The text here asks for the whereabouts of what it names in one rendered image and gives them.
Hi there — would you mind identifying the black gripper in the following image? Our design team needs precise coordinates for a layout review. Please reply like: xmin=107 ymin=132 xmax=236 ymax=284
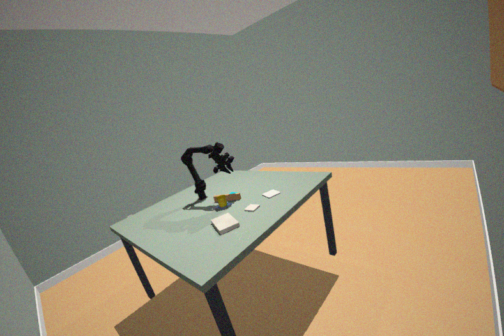
xmin=213 ymin=155 xmax=234 ymax=174

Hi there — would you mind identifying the olive yellow cup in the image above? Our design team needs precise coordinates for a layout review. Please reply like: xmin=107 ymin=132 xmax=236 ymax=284
xmin=216 ymin=195 xmax=227 ymax=208

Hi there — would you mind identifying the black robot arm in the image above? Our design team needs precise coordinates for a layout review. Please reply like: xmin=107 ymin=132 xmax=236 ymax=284
xmin=181 ymin=142 xmax=229 ymax=200

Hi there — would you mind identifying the white flat square tile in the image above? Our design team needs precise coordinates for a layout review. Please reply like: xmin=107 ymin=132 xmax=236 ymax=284
xmin=244 ymin=204 xmax=260 ymax=212
xmin=262 ymin=190 xmax=281 ymax=199

